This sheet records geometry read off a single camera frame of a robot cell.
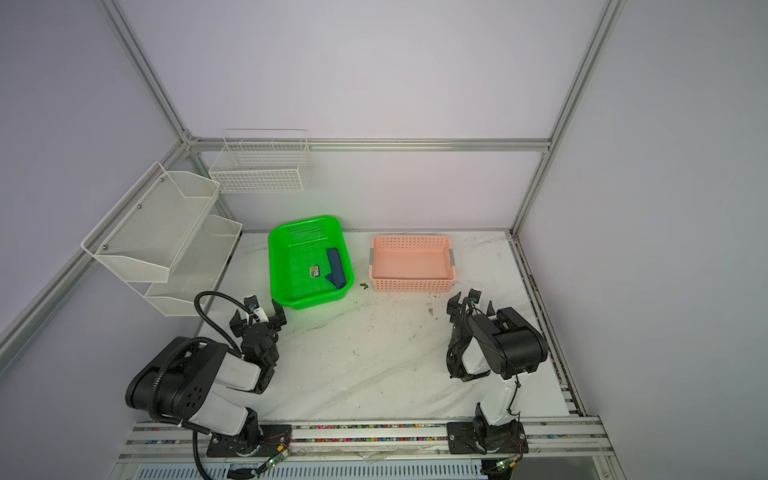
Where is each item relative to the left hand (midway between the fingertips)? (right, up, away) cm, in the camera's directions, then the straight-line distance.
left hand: (256, 306), depth 88 cm
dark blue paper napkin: (+21, +8, +15) cm, 27 cm away
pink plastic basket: (+49, +13, +23) cm, 55 cm away
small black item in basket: (+13, +10, +19) cm, 25 cm away
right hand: (+66, +3, +4) cm, 66 cm away
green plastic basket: (+10, +13, +22) cm, 27 cm away
